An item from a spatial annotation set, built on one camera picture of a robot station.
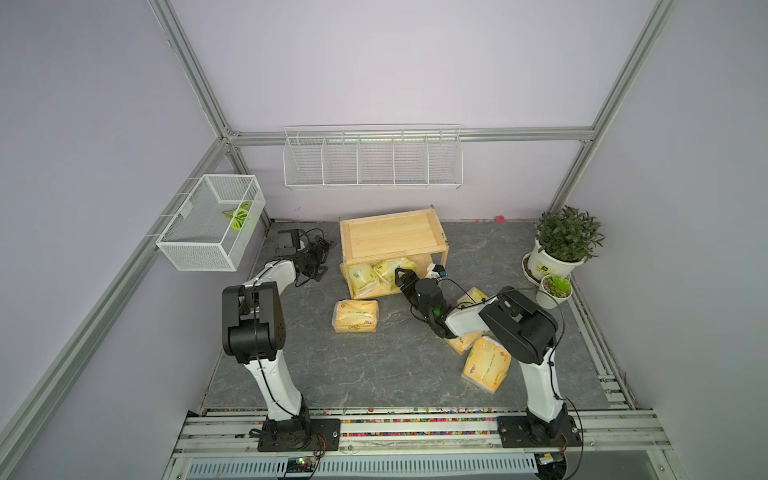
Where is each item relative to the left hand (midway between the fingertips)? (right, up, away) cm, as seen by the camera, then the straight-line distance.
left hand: (336, 252), depth 97 cm
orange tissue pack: (+7, -20, -6) cm, 22 cm away
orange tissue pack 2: (+40, -26, -11) cm, 49 cm away
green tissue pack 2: (+17, -6, +1) cm, 18 cm away
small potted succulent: (+69, -10, -8) cm, 70 cm away
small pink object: (+63, +14, +27) cm, 70 cm away
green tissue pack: (+9, -9, -1) cm, 13 cm away
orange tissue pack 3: (+45, -31, -16) cm, 57 cm away
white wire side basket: (-31, +8, -15) cm, 35 cm away
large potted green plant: (+72, +4, -5) cm, 72 cm away
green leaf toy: (-24, +10, -16) cm, 30 cm away
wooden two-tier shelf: (+13, +1, -11) cm, 17 cm away
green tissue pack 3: (+45, -13, -4) cm, 47 cm away
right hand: (+20, -7, -2) cm, 21 cm away
